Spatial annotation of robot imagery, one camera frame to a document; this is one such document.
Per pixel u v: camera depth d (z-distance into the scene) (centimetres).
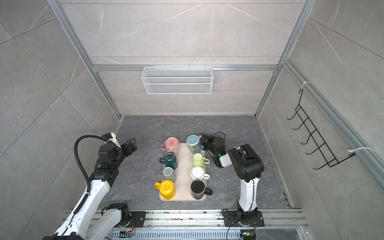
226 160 70
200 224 73
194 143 90
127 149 70
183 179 88
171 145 88
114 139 69
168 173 79
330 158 60
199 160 84
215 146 78
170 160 84
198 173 82
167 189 75
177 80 100
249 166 53
